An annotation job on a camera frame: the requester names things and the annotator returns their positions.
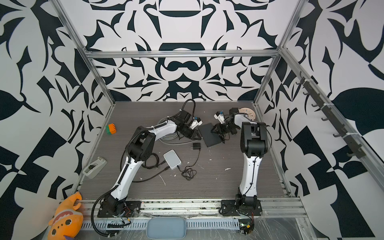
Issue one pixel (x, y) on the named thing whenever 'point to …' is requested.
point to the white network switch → (172, 159)
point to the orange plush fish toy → (67, 222)
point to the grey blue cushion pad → (166, 228)
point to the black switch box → (210, 138)
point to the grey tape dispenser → (93, 169)
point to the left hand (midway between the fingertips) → (203, 135)
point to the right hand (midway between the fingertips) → (215, 130)
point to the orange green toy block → (110, 129)
